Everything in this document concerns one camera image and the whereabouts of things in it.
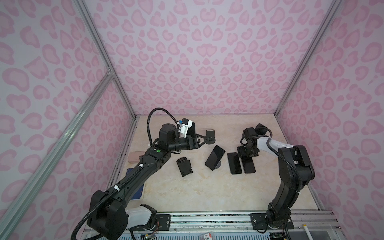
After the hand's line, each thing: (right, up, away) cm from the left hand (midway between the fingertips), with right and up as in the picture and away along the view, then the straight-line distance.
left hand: (205, 138), depth 70 cm
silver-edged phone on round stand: (+27, -17, +20) cm, 38 cm away
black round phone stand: (+5, -3, +36) cm, 37 cm away
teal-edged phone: (+7, -13, +19) cm, 23 cm away
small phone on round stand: (+37, +4, +25) cm, 45 cm away
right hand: (+27, -11, +27) cm, 40 cm away
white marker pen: (+48, -44, 0) cm, 65 cm away
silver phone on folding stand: (-8, +3, +28) cm, 29 cm away
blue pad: (-35, -31, +9) cm, 47 cm away
